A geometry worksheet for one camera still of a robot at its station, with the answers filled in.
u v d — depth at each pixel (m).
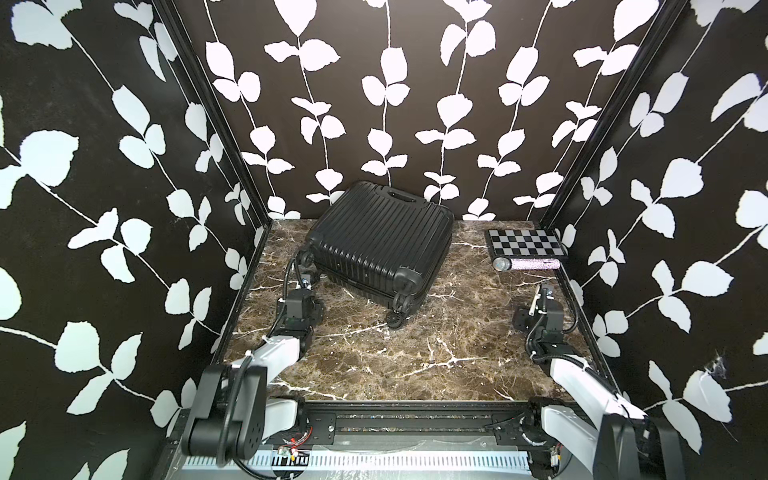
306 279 0.79
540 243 1.11
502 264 1.04
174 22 0.70
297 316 0.68
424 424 0.75
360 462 0.70
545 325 0.66
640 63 0.78
